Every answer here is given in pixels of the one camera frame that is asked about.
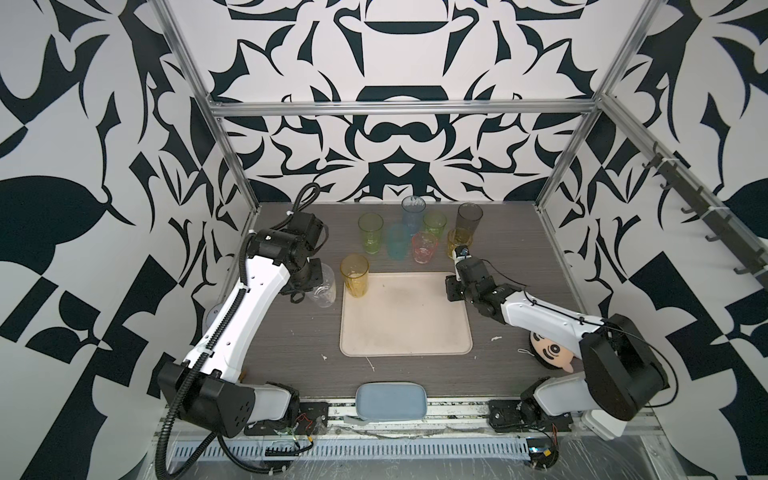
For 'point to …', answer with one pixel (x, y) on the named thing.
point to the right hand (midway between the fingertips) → (451, 275)
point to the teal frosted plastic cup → (397, 240)
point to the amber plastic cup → (355, 269)
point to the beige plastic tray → (404, 314)
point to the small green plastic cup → (434, 221)
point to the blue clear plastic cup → (413, 207)
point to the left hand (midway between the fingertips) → (303, 278)
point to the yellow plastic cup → (454, 242)
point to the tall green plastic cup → (371, 224)
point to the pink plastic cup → (423, 244)
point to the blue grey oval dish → (391, 401)
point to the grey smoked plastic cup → (468, 218)
